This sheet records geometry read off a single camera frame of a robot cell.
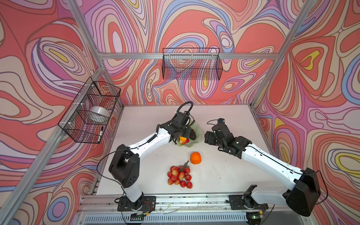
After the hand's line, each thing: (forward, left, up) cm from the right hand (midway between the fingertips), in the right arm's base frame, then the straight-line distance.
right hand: (211, 139), depth 82 cm
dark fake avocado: (+10, +10, -11) cm, 18 cm away
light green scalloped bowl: (+13, +5, -12) cm, 18 cm away
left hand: (+8, +12, 0) cm, 15 cm away
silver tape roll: (+10, +61, +18) cm, 64 cm away
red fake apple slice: (+6, +14, -12) cm, 20 cm away
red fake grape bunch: (-17, +19, -9) cm, 27 cm away
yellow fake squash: (+1, +17, 0) cm, 17 cm away
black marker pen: (-1, +60, +12) cm, 61 cm away
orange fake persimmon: (-7, +9, -9) cm, 15 cm away
